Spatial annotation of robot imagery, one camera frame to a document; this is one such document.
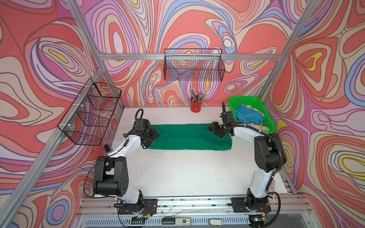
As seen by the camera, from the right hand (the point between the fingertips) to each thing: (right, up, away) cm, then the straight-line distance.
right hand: (211, 132), depth 98 cm
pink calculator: (+31, -29, -19) cm, 46 cm away
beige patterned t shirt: (+35, +4, +4) cm, 36 cm away
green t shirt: (-16, -3, +2) cm, 16 cm away
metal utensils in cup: (-9, +26, +16) cm, 32 cm away
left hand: (-36, -1, -6) cm, 36 cm away
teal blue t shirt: (+29, +12, +10) cm, 32 cm away
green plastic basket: (+26, +24, +25) cm, 44 cm away
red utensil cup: (-10, +19, +17) cm, 27 cm away
